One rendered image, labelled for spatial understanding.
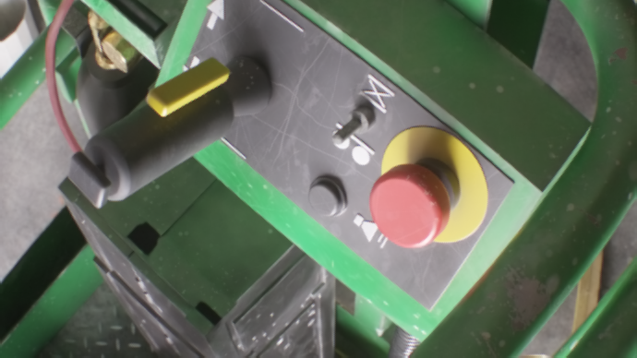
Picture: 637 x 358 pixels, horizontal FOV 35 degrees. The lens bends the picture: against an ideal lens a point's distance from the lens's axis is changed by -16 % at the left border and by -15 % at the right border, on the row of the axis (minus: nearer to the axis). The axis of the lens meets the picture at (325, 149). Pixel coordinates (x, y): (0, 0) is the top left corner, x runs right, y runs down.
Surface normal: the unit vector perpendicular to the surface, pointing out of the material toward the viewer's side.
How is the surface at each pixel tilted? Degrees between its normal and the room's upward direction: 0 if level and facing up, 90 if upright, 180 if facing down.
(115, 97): 42
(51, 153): 0
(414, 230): 58
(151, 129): 34
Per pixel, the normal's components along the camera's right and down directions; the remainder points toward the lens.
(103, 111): -0.18, 0.55
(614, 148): -0.13, -0.48
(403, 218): -0.56, 0.37
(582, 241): 0.33, -0.07
